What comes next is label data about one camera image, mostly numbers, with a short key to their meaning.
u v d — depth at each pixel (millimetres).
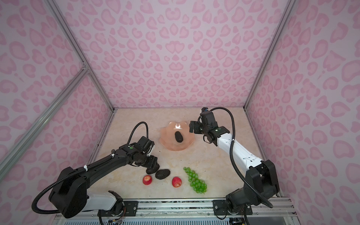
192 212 725
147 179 795
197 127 750
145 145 686
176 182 781
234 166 417
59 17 719
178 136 984
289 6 692
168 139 991
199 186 769
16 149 535
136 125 698
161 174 801
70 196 414
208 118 629
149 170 834
